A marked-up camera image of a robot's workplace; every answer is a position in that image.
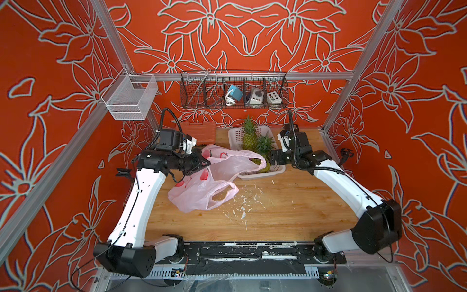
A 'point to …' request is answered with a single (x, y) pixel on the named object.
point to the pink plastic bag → (209, 186)
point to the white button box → (273, 98)
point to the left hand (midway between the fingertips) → (210, 161)
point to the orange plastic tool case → (205, 133)
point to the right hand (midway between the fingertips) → (271, 154)
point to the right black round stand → (345, 153)
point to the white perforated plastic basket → (235, 140)
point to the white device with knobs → (257, 96)
